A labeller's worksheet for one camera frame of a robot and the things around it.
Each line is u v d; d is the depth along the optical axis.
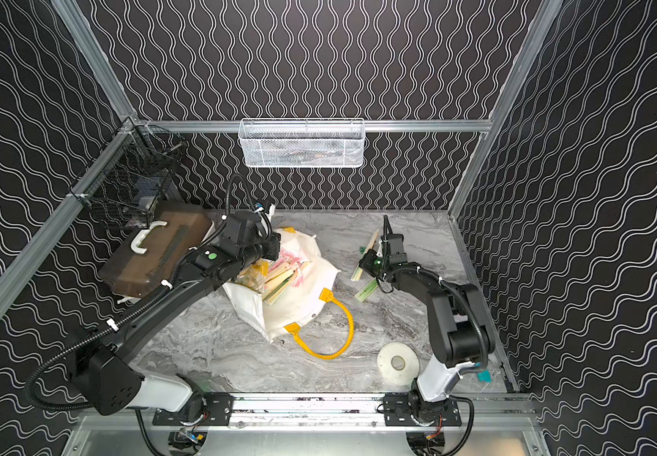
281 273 0.94
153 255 0.87
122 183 0.92
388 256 0.75
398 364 0.82
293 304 0.90
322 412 0.76
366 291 0.97
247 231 0.59
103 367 0.39
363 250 1.10
